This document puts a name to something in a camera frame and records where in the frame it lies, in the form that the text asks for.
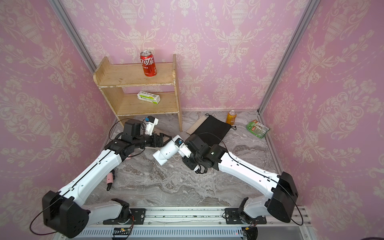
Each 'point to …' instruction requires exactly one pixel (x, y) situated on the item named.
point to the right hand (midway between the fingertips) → (186, 156)
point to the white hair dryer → (168, 151)
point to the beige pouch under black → (196, 125)
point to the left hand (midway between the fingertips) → (167, 138)
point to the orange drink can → (231, 117)
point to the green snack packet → (258, 129)
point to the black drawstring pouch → (212, 130)
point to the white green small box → (149, 97)
